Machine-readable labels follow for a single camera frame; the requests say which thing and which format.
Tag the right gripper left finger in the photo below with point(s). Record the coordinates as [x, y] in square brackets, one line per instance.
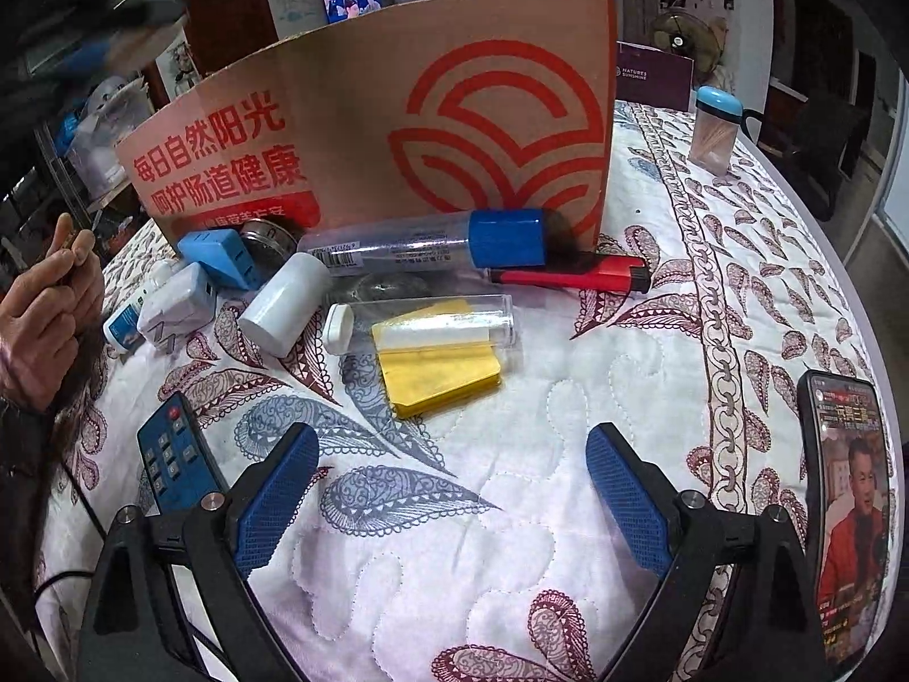
[265, 497]

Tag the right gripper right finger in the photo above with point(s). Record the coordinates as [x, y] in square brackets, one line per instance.
[641, 499]

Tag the person's hand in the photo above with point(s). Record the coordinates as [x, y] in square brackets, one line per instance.
[44, 312]

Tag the blue remote control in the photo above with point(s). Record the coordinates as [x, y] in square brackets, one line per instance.
[176, 458]

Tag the white cylindrical bottle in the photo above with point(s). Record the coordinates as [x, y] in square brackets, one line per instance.
[280, 311]

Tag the black smartphone playing video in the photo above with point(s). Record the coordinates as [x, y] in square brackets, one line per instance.
[847, 509]

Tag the yellow card stack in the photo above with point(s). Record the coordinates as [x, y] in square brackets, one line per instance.
[418, 382]

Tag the white power adapter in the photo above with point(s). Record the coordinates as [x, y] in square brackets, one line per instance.
[184, 304]

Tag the red lighter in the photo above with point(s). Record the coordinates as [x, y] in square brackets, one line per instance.
[589, 271]

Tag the clear tube white cap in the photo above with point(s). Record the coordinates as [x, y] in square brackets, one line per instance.
[424, 323]

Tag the blue plug adapter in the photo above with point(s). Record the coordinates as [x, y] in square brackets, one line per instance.
[224, 257]

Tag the round metal tin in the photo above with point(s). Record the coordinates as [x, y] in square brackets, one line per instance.
[269, 243]

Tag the clear tube blue cap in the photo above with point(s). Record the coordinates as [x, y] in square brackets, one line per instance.
[483, 239]

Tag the toothpick jar blue lid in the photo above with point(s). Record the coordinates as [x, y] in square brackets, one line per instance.
[718, 118]

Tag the brown cardboard box red print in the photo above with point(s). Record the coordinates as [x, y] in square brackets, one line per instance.
[436, 106]

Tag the purple box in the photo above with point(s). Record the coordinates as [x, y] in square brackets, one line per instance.
[649, 76]

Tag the standing fan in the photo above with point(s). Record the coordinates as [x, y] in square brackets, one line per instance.
[684, 35]

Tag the television screen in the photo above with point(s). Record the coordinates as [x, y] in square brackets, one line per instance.
[340, 10]

